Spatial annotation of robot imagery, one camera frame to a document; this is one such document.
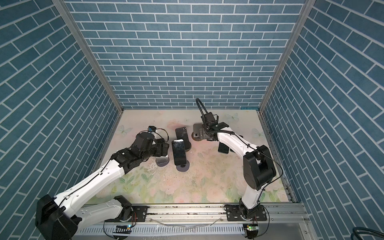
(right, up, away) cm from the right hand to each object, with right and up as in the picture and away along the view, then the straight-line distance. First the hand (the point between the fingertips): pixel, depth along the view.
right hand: (208, 131), depth 92 cm
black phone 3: (+16, -14, +5) cm, 21 cm away
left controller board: (-42, -47, -20) cm, 66 cm away
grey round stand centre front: (-16, -22, -3) cm, 27 cm away
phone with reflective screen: (-27, -18, -5) cm, 33 cm away
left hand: (-25, -7, -12) cm, 29 cm away
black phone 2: (-17, -2, +1) cm, 17 cm away
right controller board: (+21, -49, -18) cm, 56 cm away
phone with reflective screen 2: (+10, -12, +7) cm, 17 cm away
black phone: (-17, -12, -8) cm, 22 cm away
